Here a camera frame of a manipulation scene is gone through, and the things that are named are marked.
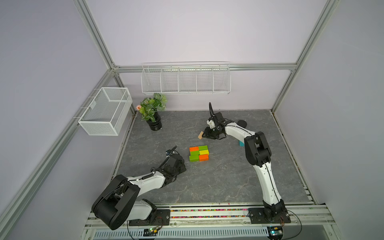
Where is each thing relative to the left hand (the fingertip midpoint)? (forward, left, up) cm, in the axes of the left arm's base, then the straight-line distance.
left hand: (183, 166), depth 90 cm
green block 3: (+5, -7, +1) cm, 8 cm away
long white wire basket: (+51, -11, +29) cm, 59 cm away
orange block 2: (+4, -13, +1) cm, 14 cm away
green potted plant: (+26, +18, +25) cm, 40 cm away
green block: (+11, -13, +1) cm, 17 cm away
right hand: (+22, -14, +1) cm, 26 cm away
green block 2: (+8, -7, +1) cm, 11 cm away
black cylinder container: (+29, -44, +3) cm, 52 cm away
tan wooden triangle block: (+22, -12, +1) cm, 25 cm away
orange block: (+11, -8, +1) cm, 14 cm away
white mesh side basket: (+24, +42, +25) cm, 55 cm away
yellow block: (+8, -13, +2) cm, 16 cm away
